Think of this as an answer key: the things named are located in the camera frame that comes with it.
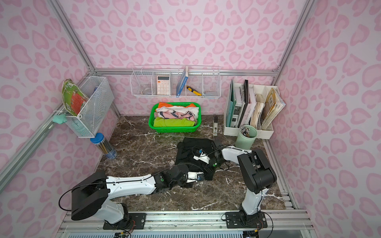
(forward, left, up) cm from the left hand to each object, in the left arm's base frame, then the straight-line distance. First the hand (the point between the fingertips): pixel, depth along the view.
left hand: (192, 166), depth 83 cm
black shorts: (+16, +3, -7) cm, 18 cm away
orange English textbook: (+32, -50, +16) cm, 61 cm away
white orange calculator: (+45, +19, +22) cm, 54 cm away
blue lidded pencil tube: (+10, +51, +5) cm, 52 cm away
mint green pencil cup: (+14, -31, +2) cm, 34 cm away
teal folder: (+29, -23, +20) cm, 42 cm away
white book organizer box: (+28, -32, +21) cm, 47 cm away
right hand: (0, -5, -7) cm, 9 cm away
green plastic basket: (+30, +4, -5) cm, 31 cm away
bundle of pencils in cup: (+18, -32, +8) cm, 37 cm away
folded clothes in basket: (+38, +18, +2) cm, 42 cm away
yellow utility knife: (+44, -1, +18) cm, 48 cm away
